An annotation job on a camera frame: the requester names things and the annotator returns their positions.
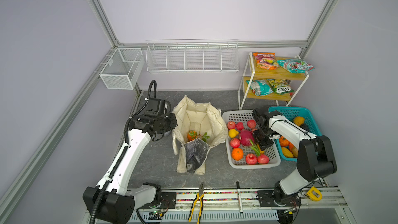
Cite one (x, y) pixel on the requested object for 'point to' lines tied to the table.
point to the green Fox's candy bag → (280, 86)
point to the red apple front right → (263, 159)
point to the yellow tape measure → (314, 194)
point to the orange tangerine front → (237, 154)
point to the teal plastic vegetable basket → (300, 116)
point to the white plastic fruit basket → (242, 116)
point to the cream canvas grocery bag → (201, 117)
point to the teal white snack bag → (260, 87)
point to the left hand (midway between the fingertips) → (176, 124)
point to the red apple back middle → (239, 126)
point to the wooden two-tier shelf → (272, 78)
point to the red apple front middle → (251, 159)
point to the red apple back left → (231, 125)
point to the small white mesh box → (123, 68)
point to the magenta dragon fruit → (247, 138)
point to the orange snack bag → (266, 60)
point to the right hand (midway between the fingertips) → (257, 143)
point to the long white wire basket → (193, 56)
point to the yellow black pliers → (201, 195)
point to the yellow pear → (233, 132)
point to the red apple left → (235, 142)
